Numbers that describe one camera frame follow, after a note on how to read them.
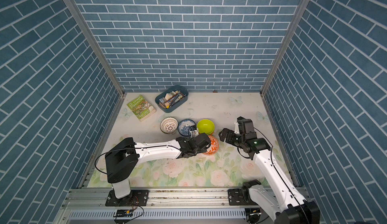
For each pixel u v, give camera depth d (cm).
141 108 108
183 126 96
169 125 99
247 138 60
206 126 94
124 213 72
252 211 71
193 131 77
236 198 73
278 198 43
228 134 70
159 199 75
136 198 73
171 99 114
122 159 50
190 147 63
